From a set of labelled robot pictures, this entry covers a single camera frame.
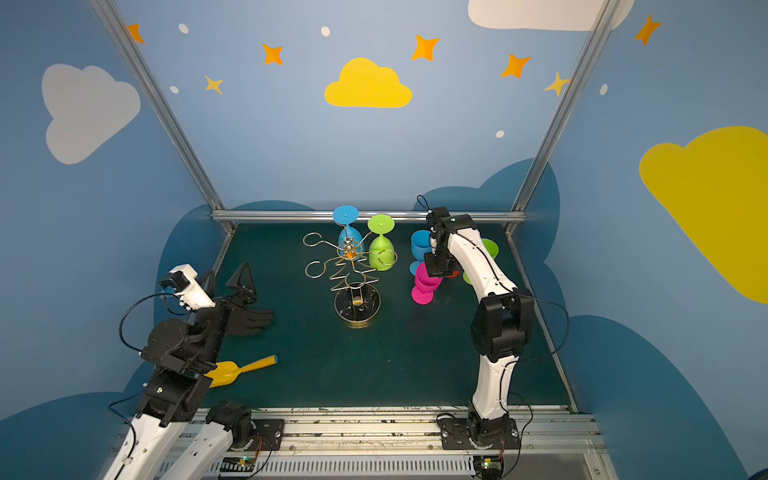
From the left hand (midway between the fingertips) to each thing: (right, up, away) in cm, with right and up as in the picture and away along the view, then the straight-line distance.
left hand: (227, 267), depth 63 cm
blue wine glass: (+45, +6, +35) cm, 57 cm away
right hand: (+51, -2, +26) cm, 58 cm away
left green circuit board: (-3, -49, +10) cm, 51 cm away
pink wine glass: (+46, -11, +38) cm, 61 cm away
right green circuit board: (+60, -51, +10) cm, 79 cm away
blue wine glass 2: (+25, +7, +11) cm, 28 cm away
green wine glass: (+33, +4, +23) cm, 40 cm away
